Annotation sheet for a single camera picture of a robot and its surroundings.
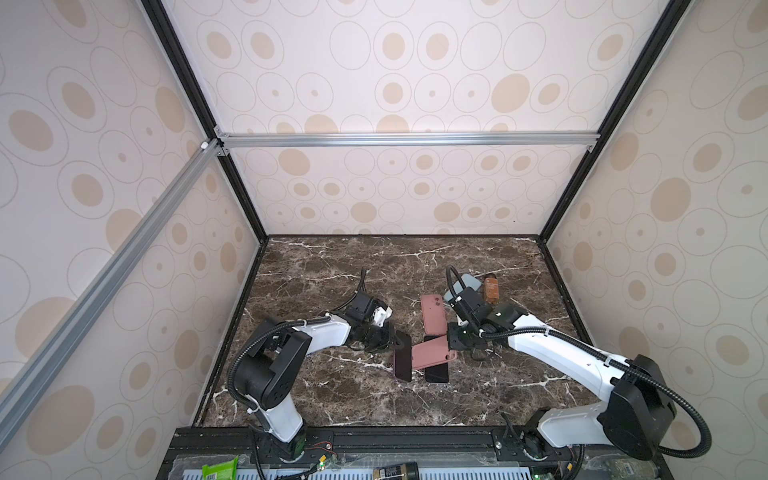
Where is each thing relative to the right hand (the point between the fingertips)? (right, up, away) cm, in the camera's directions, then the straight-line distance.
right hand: (450, 340), depth 83 cm
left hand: (-11, -1, +2) cm, 12 cm away
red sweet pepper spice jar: (+17, +13, +17) cm, 27 cm away
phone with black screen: (-3, -10, +1) cm, 10 cm away
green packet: (-56, -27, -14) cm, 63 cm away
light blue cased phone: (+11, +15, +25) cm, 31 cm away
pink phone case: (-3, +5, +14) cm, 15 cm away
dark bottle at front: (-15, -26, -16) cm, 33 cm away
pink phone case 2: (-4, -4, +4) cm, 8 cm away
